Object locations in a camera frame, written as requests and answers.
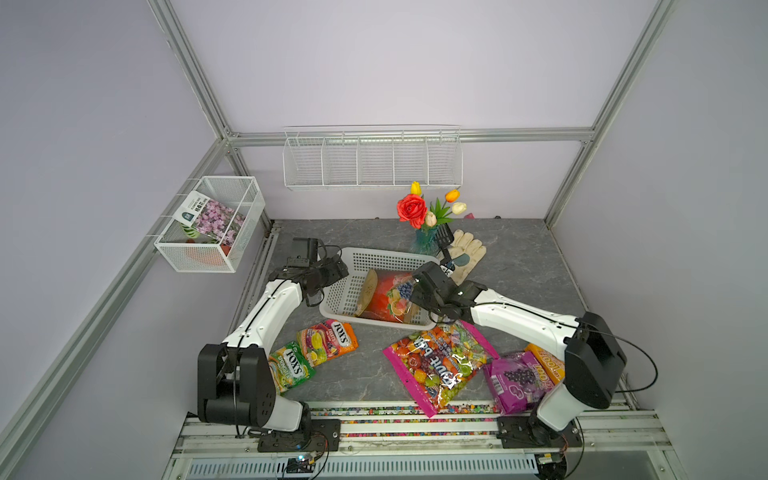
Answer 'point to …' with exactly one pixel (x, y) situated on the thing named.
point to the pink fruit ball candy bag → (440, 361)
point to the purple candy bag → (516, 381)
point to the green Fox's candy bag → (289, 367)
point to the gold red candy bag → (385, 295)
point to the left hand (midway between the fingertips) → (338, 273)
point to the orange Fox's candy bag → (326, 340)
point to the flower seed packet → (206, 218)
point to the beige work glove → (466, 252)
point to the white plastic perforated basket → (341, 296)
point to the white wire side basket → (178, 251)
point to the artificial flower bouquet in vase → (426, 217)
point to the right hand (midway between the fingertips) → (413, 292)
